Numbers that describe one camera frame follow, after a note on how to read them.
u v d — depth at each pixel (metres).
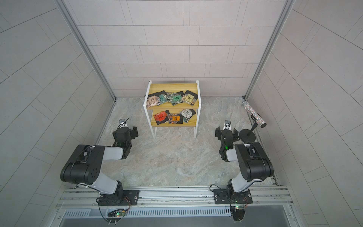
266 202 0.71
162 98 0.72
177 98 0.73
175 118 0.85
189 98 0.73
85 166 0.46
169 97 0.73
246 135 0.93
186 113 0.87
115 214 0.65
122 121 0.78
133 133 0.83
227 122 0.79
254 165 0.44
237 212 0.68
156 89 0.79
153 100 0.71
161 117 0.84
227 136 0.69
